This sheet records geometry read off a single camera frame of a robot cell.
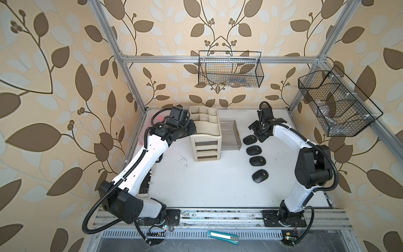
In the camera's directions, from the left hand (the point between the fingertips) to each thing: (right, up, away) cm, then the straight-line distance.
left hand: (192, 125), depth 76 cm
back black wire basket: (+22, +36, +20) cm, 46 cm away
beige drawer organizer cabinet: (+7, -8, +4) cm, 12 cm away
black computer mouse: (+36, -10, +25) cm, 45 cm away
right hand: (+35, -4, +18) cm, 40 cm away
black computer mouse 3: (+37, -21, +15) cm, 45 cm away
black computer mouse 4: (+37, -28, +10) cm, 48 cm away
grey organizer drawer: (+22, -7, +18) cm, 29 cm away
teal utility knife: (+16, -50, -7) cm, 53 cm away
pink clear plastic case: (-17, +3, -9) cm, 19 cm away
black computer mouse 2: (+37, -16, +21) cm, 45 cm away
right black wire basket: (+71, +8, -3) cm, 72 cm away
